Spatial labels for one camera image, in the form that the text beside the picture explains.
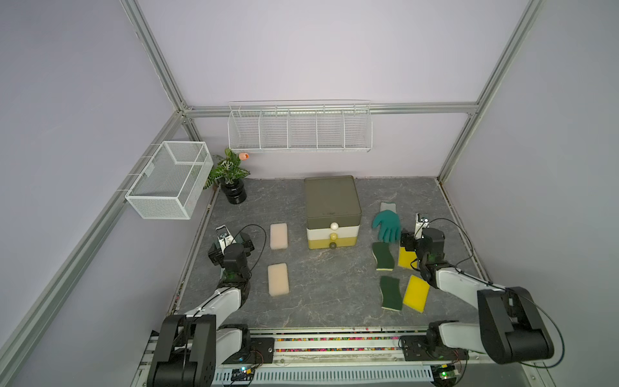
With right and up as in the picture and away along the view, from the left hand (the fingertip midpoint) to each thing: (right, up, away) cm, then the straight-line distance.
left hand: (229, 238), depth 86 cm
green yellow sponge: (+58, -19, -1) cm, 61 cm away
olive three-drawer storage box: (+37, +10, -3) cm, 39 cm away
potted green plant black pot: (-3, +24, +7) cm, 25 cm away
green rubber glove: (+63, +4, +19) cm, 66 cm away
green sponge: (+58, -10, +8) cm, 60 cm away
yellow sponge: (+65, -8, +4) cm, 66 cm away
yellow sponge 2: (+67, -19, -2) cm, 70 cm away
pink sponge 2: (+17, -16, +3) cm, 23 cm away
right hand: (+69, +3, +5) cm, 70 cm away
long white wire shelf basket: (+25, +42, +4) cm, 49 cm away
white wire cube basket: (-20, +19, -2) cm, 28 cm away
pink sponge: (+16, -1, +13) cm, 21 cm away
